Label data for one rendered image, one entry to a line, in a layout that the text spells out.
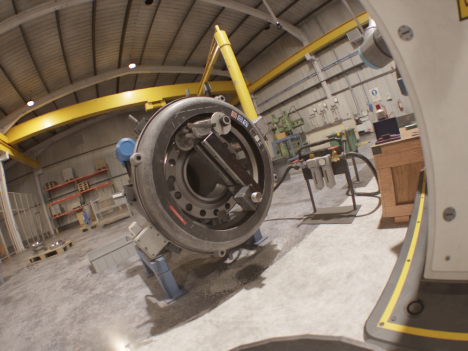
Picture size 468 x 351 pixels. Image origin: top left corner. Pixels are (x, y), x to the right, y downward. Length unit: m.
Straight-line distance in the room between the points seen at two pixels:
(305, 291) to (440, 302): 0.66
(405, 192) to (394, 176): 0.11
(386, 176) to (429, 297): 0.89
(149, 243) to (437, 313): 0.81
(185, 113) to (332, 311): 0.98
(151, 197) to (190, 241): 0.23
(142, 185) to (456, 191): 0.81
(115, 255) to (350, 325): 2.13
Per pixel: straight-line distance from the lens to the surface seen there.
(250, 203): 0.87
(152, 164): 0.75
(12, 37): 10.04
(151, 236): 0.77
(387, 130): 1.35
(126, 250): 2.35
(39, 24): 9.76
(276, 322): 0.83
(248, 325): 0.86
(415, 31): 0.30
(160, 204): 0.74
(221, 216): 1.00
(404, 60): 0.29
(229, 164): 0.88
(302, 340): 0.31
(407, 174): 1.21
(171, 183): 0.89
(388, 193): 1.23
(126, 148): 1.49
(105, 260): 2.30
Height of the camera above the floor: 0.61
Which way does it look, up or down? 4 degrees down
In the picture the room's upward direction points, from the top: 18 degrees counter-clockwise
